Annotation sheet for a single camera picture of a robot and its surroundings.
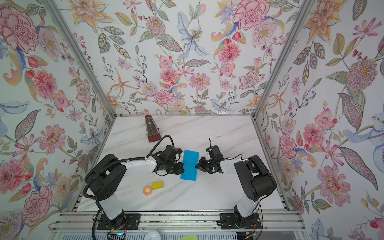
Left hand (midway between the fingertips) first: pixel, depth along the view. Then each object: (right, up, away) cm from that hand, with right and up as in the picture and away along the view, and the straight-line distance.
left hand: (186, 172), depth 89 cm
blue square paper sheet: (+3, +3, +3) cm, 5 cm away
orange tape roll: (-21, -9, -5) cm, 24 cm away
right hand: (+6, +3, +5) cm, 8 cm away
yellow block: (-16, -7, -3) cm, 18 cm away
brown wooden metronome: (-23, +25, +10) cm, 36 cm away
